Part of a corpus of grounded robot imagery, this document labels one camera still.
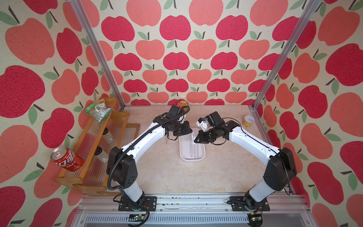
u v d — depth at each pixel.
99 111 0.73
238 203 0.73
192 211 0.73
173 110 0.65
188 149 0.93
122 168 0.44
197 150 0.94
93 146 0.66
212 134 0.70
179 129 0.69
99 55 0.88
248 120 1.04
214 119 0.66
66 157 0.51
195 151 0.93
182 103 1.19
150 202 0.75
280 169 0.45
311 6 0.69
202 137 0.71
